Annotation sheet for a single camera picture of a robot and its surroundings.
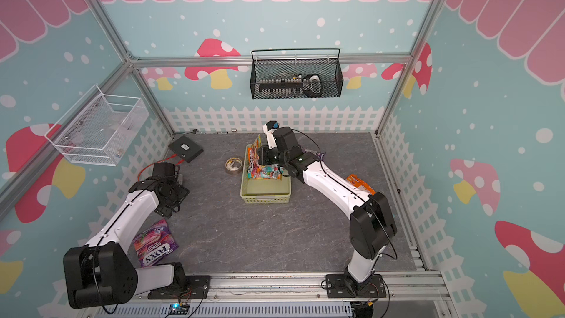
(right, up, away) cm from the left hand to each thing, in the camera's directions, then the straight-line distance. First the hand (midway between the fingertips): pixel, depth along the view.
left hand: (180, 202), depth 85 cm
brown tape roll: (+15, +13, +21) cm, 29 cm away
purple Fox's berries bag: (-7, -15, -4) cm, 17 cm away
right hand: (+30, +20, -4) cm, 37 cm away
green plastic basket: (+31, +2, +12) cm, 33 cm away
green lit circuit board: (+5, -33, -12) cm, 36 cm away
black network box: (-11, +21, +27) cm, 36 cm away
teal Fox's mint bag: (+34, +11, +13) cm, 38 cm away
